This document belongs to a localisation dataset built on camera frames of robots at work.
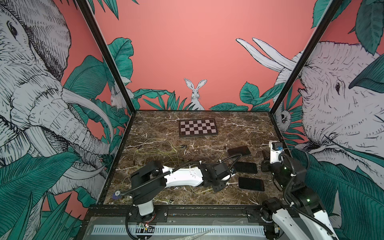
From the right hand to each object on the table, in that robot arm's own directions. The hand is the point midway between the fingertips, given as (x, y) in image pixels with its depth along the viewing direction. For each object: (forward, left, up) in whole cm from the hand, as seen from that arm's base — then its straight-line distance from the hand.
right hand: (262, 148), depth 70 cm
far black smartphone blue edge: (+14, 0, -28) cm, 31 cm away
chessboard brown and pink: (+30, +38, -22) cm, 53 cm away
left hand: (-8, +17, -21) cm, 28 cm away
